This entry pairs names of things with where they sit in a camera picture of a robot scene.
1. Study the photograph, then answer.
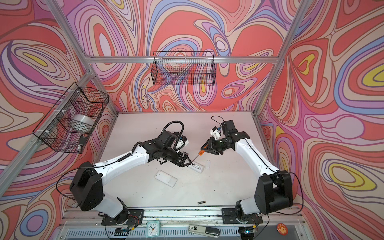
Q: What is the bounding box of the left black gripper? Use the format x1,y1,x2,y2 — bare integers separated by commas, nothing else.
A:
161,148,194,168

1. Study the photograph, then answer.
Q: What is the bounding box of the orange handled screwdriver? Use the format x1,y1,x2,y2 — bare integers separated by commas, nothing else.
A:
192,151,205,162

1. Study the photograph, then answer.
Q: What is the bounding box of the white remote control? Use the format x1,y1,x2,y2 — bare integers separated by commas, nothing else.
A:
188,162,205,174

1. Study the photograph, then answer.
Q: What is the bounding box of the white rectangular plastic tray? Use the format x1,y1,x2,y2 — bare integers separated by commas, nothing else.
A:
155,170,178,188

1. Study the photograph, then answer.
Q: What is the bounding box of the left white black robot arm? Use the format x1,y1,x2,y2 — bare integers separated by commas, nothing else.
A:
70,121,192,225

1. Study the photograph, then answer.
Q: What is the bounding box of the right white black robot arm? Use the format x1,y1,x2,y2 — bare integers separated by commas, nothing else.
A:
201,115,299,219

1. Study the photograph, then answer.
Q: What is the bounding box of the small teal alarm clock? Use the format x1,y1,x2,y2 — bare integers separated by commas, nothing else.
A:
146,221,161,238

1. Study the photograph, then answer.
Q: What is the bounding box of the black silver stapler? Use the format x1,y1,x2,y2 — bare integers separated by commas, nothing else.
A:
188,224,221,238

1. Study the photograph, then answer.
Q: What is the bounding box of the red round sticker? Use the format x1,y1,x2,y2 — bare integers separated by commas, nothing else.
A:
277,223,288,236

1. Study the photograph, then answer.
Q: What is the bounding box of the white roll in basket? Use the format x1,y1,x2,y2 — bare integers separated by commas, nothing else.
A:
69,114,95,133

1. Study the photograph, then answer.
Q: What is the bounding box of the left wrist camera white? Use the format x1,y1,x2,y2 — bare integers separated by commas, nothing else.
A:
175,135,189,151

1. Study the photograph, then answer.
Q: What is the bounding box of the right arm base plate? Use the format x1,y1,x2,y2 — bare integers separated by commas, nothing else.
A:
218,208,263,226

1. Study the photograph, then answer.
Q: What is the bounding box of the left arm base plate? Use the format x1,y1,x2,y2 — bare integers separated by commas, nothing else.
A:
102,209,145,227

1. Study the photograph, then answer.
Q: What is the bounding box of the black wire basket back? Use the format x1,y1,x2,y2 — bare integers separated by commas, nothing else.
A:
151,50,217,86

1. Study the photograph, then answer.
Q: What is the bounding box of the black wire basket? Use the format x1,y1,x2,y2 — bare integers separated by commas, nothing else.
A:
151,50,217,86
33,83,110,154

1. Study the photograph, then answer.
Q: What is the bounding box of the black wire basket left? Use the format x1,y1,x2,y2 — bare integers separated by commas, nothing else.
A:
33,83,110,154

